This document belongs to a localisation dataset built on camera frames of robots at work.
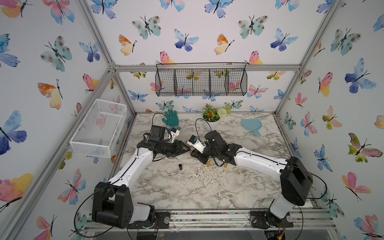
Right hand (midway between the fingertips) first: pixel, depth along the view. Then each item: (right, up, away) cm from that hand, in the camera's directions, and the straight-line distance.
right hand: (193, 151), depth 80 cm
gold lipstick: (+9, -9, +9) cm, 16 cm away
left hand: (-2, +1, -1) cm, 3 cm away
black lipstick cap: (-8, -11, +9) cm, 16 cm away
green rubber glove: (-18, +19, +38) cm, 46 cm away
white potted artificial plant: (+11, +20, +18) cm, 29 cm away
